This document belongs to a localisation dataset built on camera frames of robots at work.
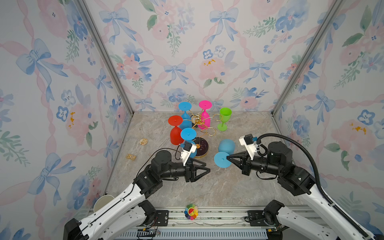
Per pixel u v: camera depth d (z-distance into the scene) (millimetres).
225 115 978
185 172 559
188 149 576
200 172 588
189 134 701
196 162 638
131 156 947
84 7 689
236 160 615
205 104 822
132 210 609
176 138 815
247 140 549
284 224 597
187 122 864
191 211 750
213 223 733
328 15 718
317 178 426
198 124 767
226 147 719
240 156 575
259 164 539
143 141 1030
